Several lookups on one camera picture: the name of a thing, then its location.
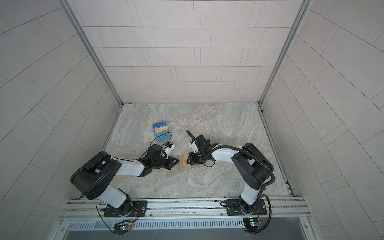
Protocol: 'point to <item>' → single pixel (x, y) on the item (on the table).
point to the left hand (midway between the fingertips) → (182, 160)
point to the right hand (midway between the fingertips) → (187, 163)
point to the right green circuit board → (251, 224)
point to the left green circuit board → (123, 226)
